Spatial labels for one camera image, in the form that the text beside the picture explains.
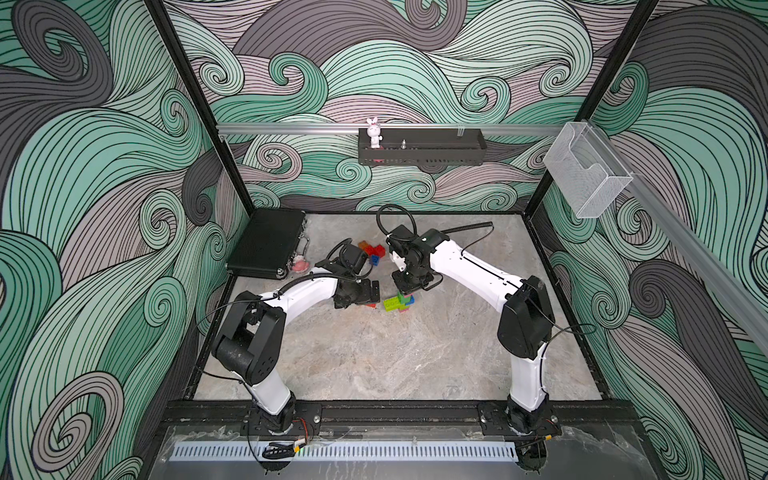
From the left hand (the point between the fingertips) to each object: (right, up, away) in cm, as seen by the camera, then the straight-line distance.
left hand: (368, 296), depth 89 cm
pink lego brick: (+11, -5, +3) cm, 13 cm away
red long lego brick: (+1, -4, +6) cm, 7 cm away
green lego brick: (+10, -1, 0) cm, 10 cm away
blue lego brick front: (+13, -1, 0) cm, 13 cm away
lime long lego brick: (+7, -3, +1) cm, 8 cm away
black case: (-36, +16, +15) cm, 42 cm away
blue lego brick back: (+2, +10, +15) cm, 18 cm away
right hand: (+10, +2, -3) cm, 11 cm away
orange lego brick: (-3, +15, +19) cm, 25 cm away
